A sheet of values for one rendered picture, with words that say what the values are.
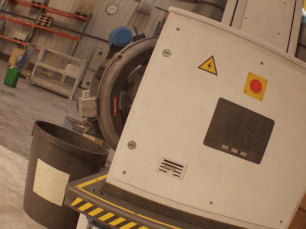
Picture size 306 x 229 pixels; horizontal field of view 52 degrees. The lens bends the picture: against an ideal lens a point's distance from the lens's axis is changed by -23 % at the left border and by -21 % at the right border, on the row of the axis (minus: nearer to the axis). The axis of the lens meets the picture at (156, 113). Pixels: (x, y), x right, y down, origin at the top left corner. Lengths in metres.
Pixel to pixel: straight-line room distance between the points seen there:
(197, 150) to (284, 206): 0.32
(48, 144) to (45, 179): 0.13
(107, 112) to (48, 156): 0.88
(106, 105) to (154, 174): 1.12
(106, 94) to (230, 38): 1.18
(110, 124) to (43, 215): 0.93
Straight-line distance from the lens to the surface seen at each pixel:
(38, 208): 1.29
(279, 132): 0.93
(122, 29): 2.76
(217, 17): 1.51
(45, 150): 1.21
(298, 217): 1.86
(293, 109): 0.94
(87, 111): 2.03
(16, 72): 5.96
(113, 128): 2.04
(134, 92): 2.17
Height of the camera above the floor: 0.58
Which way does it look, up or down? 1 degrees down
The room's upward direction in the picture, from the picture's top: 20 degrees clockwise
